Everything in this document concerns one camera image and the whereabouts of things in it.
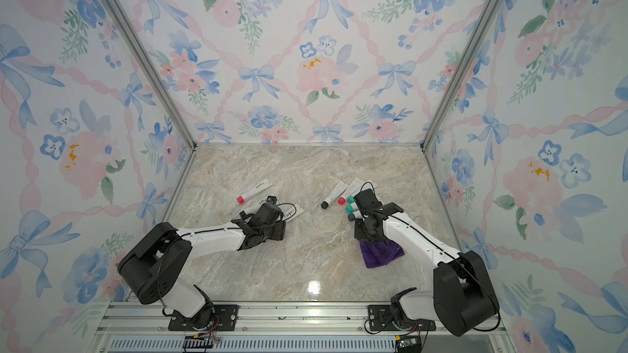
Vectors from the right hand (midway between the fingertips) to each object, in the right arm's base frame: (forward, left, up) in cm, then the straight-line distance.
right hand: (364, 233), depth 86 cm
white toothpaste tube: (+25, -6, -6) cm, 26 cm away
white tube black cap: (+18, +10, -3) cm, 21 cm away
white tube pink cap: (+20, +44, -3) cm, 48 cm away
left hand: (+5, +31, -3) cm, 32 cm away
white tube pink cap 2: (+25, +1, -5) cm, 25 cm away
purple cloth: (-6, -5, -1) cm, 8 cm away
